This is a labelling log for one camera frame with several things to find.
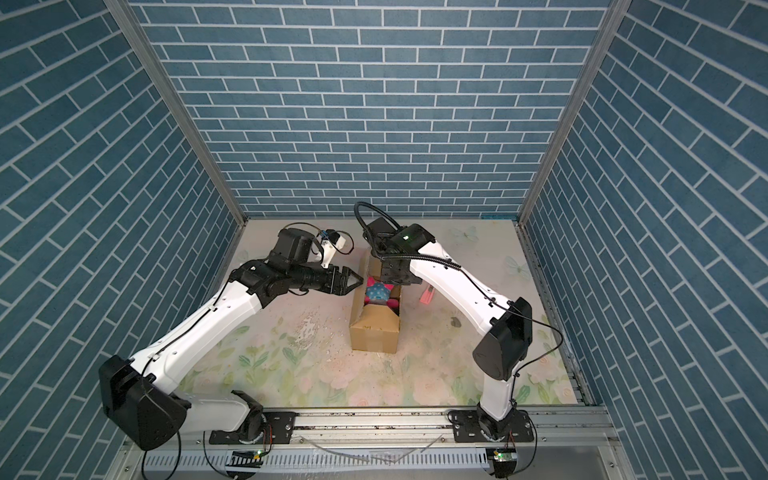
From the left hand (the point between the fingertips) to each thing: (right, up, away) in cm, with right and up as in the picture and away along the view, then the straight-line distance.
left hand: (354, 279), depth 75 cm
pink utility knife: (+20, -8, +23) cm, 32 cm away
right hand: (+10, +1, +5) cm, 11 cm away
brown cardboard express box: (+6, -12, -1) cm, 13 cm away
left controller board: (-26, -44, -3) cm, 51 cm away
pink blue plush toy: (+5, -6, +16) cm, 18 cm away
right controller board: (+38, -45, -1) cm, 59 cm away
